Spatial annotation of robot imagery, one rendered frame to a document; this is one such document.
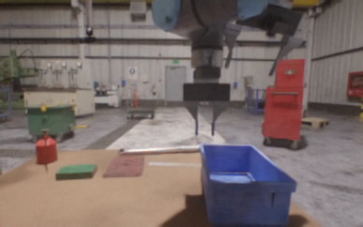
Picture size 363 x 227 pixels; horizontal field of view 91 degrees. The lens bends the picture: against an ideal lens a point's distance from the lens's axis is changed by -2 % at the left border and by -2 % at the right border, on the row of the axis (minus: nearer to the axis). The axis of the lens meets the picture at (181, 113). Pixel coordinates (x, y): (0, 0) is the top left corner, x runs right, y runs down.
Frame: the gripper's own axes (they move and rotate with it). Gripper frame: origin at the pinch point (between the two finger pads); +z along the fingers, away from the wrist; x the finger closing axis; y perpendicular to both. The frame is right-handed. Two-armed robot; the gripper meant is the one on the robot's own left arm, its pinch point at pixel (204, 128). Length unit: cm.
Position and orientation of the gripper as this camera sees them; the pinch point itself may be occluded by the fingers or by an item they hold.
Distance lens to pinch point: 54.2
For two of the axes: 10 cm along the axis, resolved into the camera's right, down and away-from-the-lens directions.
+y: 0.4, -1.2, 9.9
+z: -0.1, 9.9, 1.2
